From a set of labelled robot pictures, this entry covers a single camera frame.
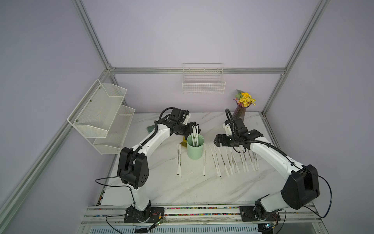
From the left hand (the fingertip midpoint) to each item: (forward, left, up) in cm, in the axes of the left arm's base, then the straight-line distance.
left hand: (191, 132), depth 87 cm
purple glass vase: (+20, -35, -2) cm, 40 cm away
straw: (-11, -9, -16) cm, 22 cm away
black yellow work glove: (+3, +5, -15) cm, 16 cm away
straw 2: (-11, -15, -16) cm, 24 cm away
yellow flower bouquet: (+22, -35, +8) cm, 42 cm away
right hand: (-6, -18, -3) cm, 20 cm away
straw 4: (-12, -25, -17) cm, 33 cm away
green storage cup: (-8, -3, -11) cm, 14 cm away
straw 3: (-14, -17, -16) cm, 28 cm away
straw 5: (-11, -36, -17) cm, 41 cm away
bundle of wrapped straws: (-1, -2, -2) cm, 3 cm away
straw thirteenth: (-10, +7, -16) cm, 21 cm away
